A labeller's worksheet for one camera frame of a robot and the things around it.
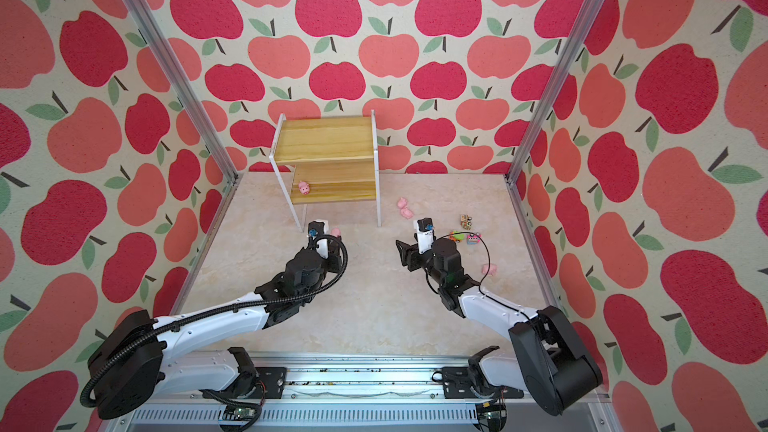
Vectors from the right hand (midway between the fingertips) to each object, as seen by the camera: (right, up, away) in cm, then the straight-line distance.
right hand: (413, 237), depth 86 cm
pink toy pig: (-34, +15, +7) cm, 38 cm away
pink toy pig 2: (-2, +10, +25) cm, 27 cm away
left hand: (-20, 0, -6) cm, 21 cm away
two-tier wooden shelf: (-22, +23, -5) cm, 32 cm away
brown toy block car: (+21, +4, +18) cm, 28 cm away
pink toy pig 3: (0, +6, +21) cm, 22 cm away
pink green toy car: (+22, -2, +14) cm, 26 cm away
